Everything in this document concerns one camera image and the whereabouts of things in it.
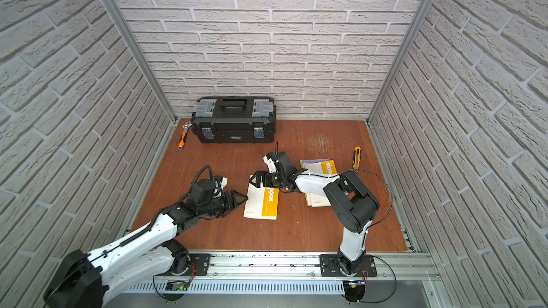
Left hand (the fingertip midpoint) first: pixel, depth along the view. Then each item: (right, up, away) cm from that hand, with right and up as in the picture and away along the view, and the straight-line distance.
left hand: (247, 199), depth 79 cm
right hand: (+4, +5, +11) cm, 12 cm away
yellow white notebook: (+27, -3, +8) cm, 28 cm away
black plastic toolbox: (-9, +32, +17) cm, 37 cm away
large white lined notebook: (+5, -4, +6) cm, 9 cm away
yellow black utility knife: (+51, +15, +24) cm, 58 cm away
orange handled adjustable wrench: (-39, +23, +31) cm, 55 cm away
